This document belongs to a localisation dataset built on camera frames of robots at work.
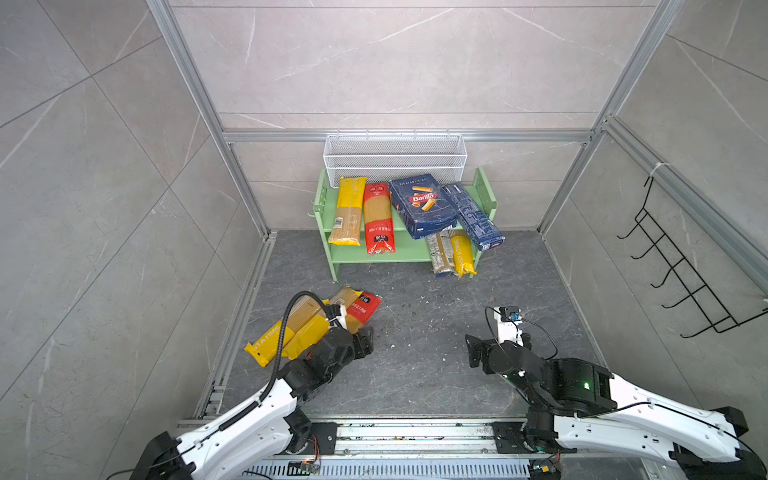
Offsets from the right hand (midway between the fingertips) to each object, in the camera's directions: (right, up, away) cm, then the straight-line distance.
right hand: (480, 335), depth 70 cm
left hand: (-29, 0, +10) cm, 31 cm away
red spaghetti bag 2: (-32, +2, +25) cm, 41 cm away
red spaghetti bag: (-25, +25, +8) cm, 36 cm away
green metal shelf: (+5, +37, +13) cm, 40 cm away
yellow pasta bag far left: (-50, +1, +22) cm, 54 cm away
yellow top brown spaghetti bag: (-34, +31, +13) cm, 48 cm away
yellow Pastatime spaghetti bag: (+1, +20, +23) cm, 30 cm away
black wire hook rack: (+45, +11, -8) cm, 47 cm away
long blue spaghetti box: (+3, +27, +9) cm, 29 cm away
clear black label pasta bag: (-6, +20, +22) cm, 31 cm away
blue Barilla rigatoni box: (-12, +33, +11) cm, 37 cm away
